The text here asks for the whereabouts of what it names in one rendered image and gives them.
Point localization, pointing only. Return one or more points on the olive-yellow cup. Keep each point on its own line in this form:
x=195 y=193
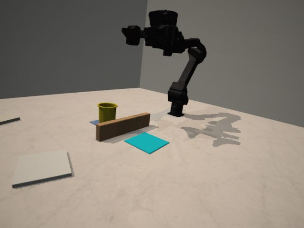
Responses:
x=107 y=112

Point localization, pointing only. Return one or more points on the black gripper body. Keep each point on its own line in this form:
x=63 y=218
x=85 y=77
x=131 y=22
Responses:
x=171 y=42

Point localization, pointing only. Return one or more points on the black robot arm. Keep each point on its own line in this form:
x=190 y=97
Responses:
x=177 y=94

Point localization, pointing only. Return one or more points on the brown wooden plank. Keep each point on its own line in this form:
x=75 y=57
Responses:
x=117 y=127

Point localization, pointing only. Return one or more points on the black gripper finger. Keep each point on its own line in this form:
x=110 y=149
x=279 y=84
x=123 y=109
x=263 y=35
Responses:
x=130 y=34
x=158 y=35

